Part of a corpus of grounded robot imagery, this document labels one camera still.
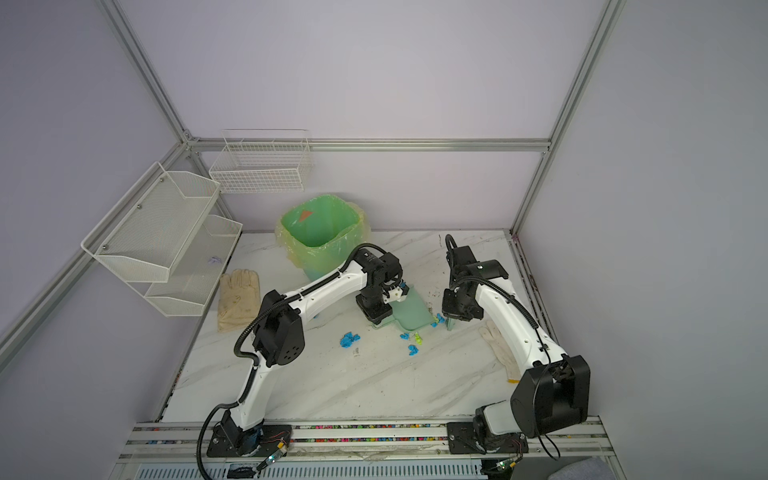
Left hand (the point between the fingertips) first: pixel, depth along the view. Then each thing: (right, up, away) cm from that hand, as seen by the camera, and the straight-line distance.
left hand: (373, 320), depth 86 cm
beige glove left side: (-47, +4, +15) cm, 50 cm away
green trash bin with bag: (-19, +27, +16) cm, 37 cm away
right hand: (+22, +4, -5) cm, 23 cm away
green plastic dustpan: (+12, +1, +8) cm, 14 cm away
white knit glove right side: (+39, -10, +2) cm, 40 cm away
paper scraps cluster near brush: (+20, -1, +9) cm, 22 cm away
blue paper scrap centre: (-8, -7, +4) cm, 12 cm away
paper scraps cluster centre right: (+12, -9, +3) cm, 15 cm away
